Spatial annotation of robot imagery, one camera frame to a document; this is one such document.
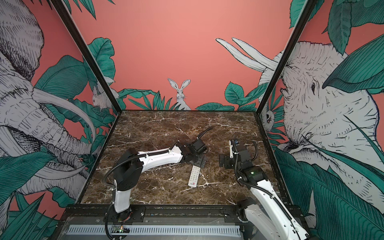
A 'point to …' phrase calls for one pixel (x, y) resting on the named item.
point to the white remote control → (194, 176)
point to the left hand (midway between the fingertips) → (200, 159)
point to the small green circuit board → (119, 229)
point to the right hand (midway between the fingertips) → (226, 153)
